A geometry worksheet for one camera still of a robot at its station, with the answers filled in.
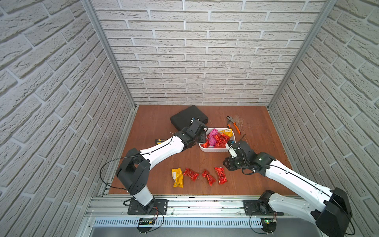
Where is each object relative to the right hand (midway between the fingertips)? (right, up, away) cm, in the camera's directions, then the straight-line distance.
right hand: (228, 162), depth 80 cm
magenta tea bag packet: (-7, +13, +15) cm, 21 cm away
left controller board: (-43, -28, -7) cm, 52 cm away
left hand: (-12, +16, +6) cm, 21 cm away
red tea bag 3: (-11, +8, +15) cm, 20 cm away
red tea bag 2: (-3, -10, +3) cm, 11 cm away
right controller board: (+18, -28, -9) cm, 35 cm away
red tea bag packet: (-19, -8, +2) cm, 21 cm away
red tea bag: (-10, -10, 0) cm, 14 cm away
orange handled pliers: (+9, +24, +30) cm, 40 cm away
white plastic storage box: (-4, +11, +12) cm, 17 cm away
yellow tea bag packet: (-28, -8, 0) cm, 29 cm away
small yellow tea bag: (+4, +16, +15) cm, 22 cm away
